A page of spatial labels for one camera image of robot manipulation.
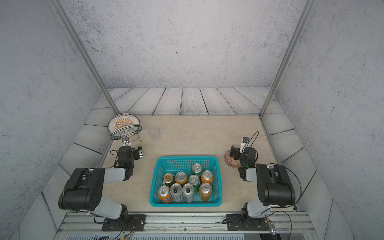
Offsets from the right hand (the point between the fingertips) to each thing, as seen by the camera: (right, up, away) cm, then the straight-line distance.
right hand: (241, 145), depth 94 cm
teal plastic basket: (-42, -11, -5) cm, 44 cm away
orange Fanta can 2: (-22, -14, -16) cm, 31 cm away
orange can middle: (-36, -15, -16) cm, 42 cm away
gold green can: (-42, -15, -17) cm, 48 cm away
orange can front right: (-23, -19, -20) cm, 36 cm away
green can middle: (-28, -16, -18) cm, 37 cm away
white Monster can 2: (-32, -19, -24) cm, 44 cm away
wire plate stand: (-75, +5, +10) cm, 76 cm away
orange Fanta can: (-43, -21, -21) cm, 52 cm away
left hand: (-67, -1, 0) cm, 67 cm away
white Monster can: (-37, -19, -24) cm, 48 cm away
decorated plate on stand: (-75, +15, +3) cm, 77 cm away
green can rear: (-27, -11, -14) cm, 33 cm away
